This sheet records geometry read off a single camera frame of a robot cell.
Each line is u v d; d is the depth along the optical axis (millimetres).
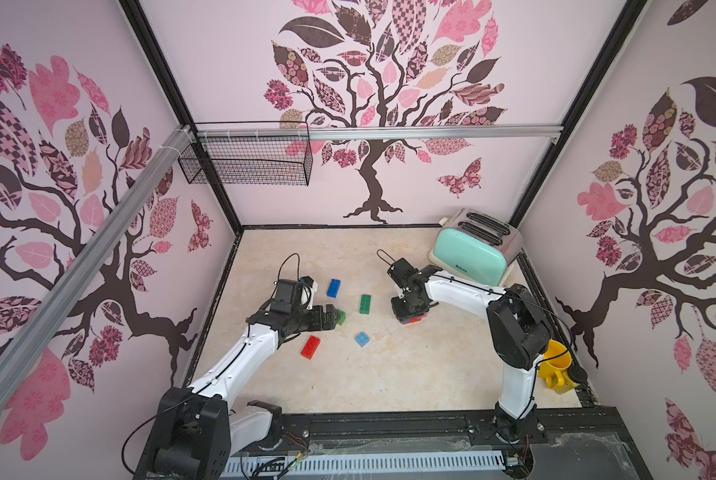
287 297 657
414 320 923
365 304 969
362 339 890
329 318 759
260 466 722
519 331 499
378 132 947
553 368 759
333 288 1004
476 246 915
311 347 876
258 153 947
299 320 697
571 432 742
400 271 763
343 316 948
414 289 685
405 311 815
